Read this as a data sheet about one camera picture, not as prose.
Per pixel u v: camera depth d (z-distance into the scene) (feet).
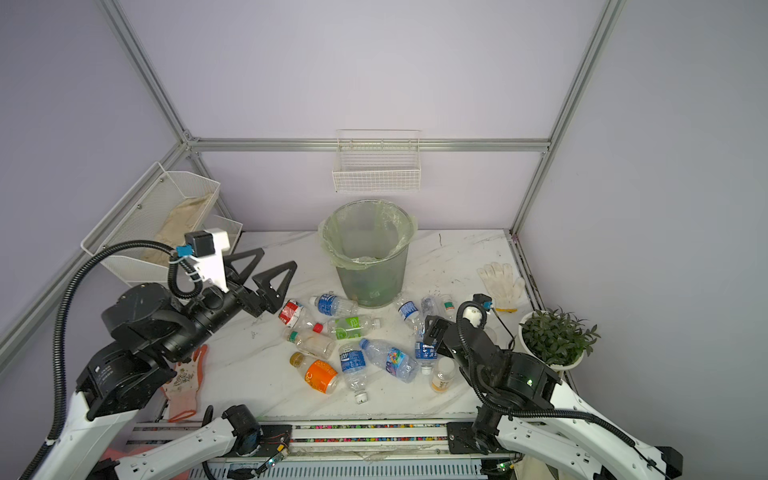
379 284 3.22
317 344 2.91
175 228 2.64
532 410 1.40
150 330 1.13
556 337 2.35
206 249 1.35
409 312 3.00
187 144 2.97
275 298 1.49
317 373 2.62
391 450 2.40
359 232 3.07
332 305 3.06
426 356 2.69
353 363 2.65
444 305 3.13
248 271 1.75
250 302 1.44
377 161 3.13
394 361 2.63
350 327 2.90
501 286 3.42
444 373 2.39
